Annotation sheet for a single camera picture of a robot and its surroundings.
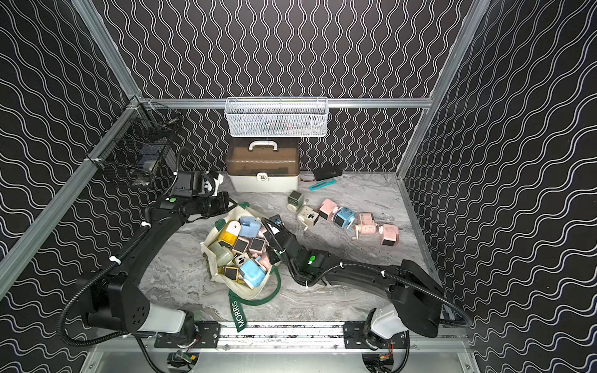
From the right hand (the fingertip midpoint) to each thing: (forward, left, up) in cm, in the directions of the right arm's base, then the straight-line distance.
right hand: (271, 237), depth 80 cm
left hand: (+11, +13, +8) cm, 19 cm away
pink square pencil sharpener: (+8, -46, -11) cm, 48 cm away
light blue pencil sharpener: (+6, +9, -3) cm, 11 cm away
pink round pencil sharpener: (+13, -37, -11) cm, 41 cm away
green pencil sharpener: (+23, -7, -8) cm, 25 cm away
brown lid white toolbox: (+37, +9, -1) cm, 38 cm away
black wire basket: (+32, +56, +12) cm, 66 cm away
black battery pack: (+45, -23, -13) cm, 52 cm away
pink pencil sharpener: (+21, -21, -11) cm, 32 cm away
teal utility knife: (+39, -20, -15) cm, 46 cm away
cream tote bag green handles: (-3, +14, -10) cm, 17 cm away
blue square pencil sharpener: (+16, -28, -10) cm, 34 cm away
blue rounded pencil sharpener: (-10, +6, -6) cm, 13 cm away
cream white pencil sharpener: (+18, -13, -11) cm, 24 cm away
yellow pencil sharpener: (+2, +15, -1) cm, 15 cm away
